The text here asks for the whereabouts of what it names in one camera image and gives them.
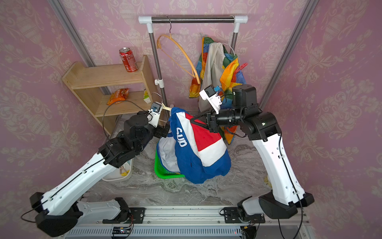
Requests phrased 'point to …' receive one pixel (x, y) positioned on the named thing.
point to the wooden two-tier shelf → (110, 90)
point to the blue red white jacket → (190, 149)
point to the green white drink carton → (146, 97)
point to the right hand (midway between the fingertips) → (194, 120)
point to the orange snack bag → (119, 95)
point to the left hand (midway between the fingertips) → (160, 116)
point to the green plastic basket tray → (161, 172)
